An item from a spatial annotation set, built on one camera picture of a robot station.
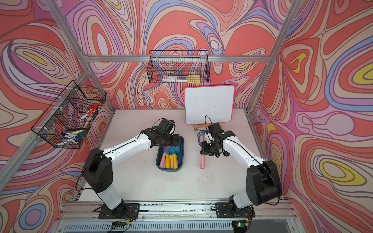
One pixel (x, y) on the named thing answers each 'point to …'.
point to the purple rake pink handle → (201, 139)
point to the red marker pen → (89, 112)
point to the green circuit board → (118, 224)
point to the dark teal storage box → (159, 155)
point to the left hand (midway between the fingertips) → (179, 140)
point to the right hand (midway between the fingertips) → (203, 156)
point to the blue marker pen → (70, 135)
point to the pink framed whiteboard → (216, 101)
